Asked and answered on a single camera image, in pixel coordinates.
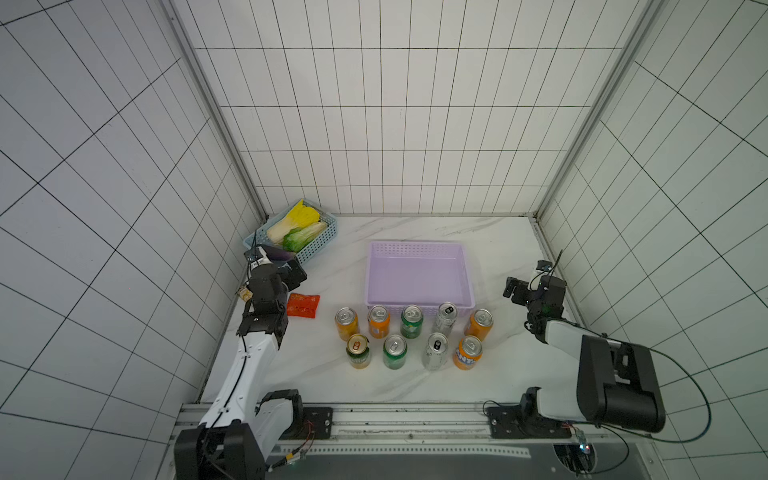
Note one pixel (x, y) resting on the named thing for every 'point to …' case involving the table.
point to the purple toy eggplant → (276, 254)
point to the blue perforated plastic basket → (329, 234)
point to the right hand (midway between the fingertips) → (514, 276)
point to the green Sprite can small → (411, 321)
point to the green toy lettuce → (298, 238)
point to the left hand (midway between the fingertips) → (282, 270)
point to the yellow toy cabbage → (299, 216)
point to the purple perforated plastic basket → (424, 274)
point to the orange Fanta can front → (379, 321)
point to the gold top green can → (358, 349)
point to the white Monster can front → (444, 322)
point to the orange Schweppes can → (479, 324)
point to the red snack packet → (303, 305)
